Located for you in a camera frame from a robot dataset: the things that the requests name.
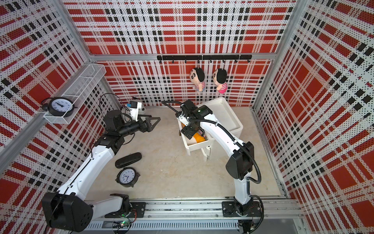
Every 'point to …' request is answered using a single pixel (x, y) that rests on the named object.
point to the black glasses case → (128, 160)
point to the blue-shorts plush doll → (196, 77)
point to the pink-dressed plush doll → (220, 78)
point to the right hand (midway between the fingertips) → (194, 129)
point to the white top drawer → (191, 144)
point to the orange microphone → (198, 137)
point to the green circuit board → (121, 224)
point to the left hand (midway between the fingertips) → (157, 117)
